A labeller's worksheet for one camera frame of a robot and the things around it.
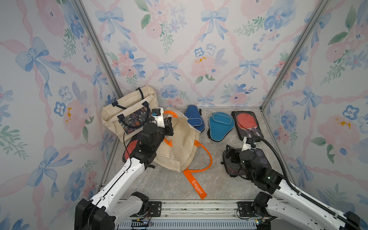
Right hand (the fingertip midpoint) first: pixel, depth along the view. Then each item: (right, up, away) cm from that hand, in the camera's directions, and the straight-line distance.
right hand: (231, 141), depth 76 cm
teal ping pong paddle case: (+1, +8, +30) cm, 31 cm away
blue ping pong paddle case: (-18, +13, +33) cm, 40 cm away
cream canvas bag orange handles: (-23, -10, +14) cm, 29 cm away
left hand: (-32, +13, -3) cm, 34 cm away
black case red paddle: (+23, +9, +34) cm, 42 cm away
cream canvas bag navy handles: (-63, +13, +18) cm, 67 cm away
